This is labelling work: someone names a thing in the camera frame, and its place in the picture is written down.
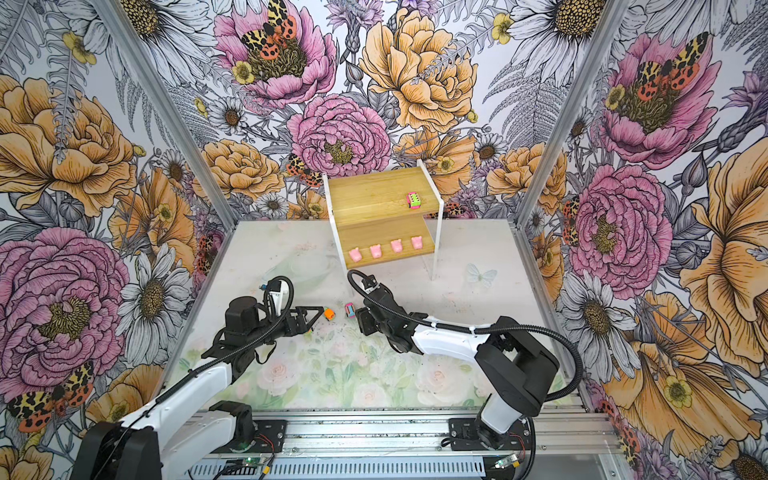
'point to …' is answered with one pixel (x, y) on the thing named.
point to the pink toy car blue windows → (350, 310)
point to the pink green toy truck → (413, 200)
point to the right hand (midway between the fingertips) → (367, 317)
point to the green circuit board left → (251, 461)
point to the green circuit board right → (505, 461)
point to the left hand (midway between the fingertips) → (314, 319)
